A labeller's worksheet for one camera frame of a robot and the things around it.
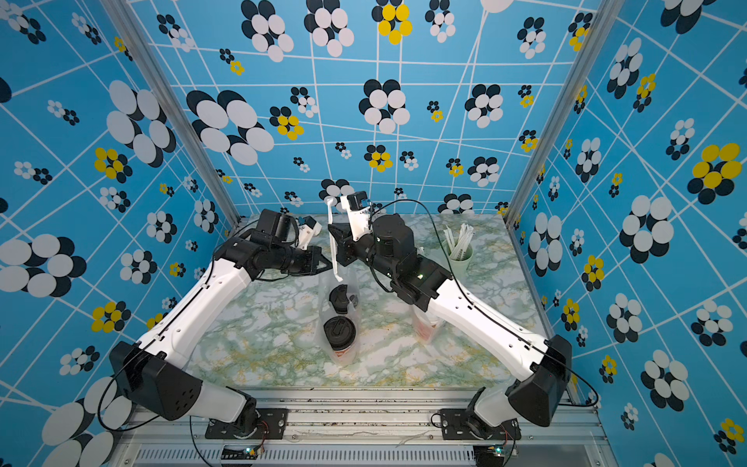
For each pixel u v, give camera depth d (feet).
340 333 2.34
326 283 2.44
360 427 2.46
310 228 2.30
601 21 2.27
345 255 1.87
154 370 1.28
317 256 2.28
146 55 2.48
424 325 2.44
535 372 1.29
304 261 2.18
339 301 2.53
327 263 2.43
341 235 1.91
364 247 1.82
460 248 3.07
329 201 1.96
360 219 1.79
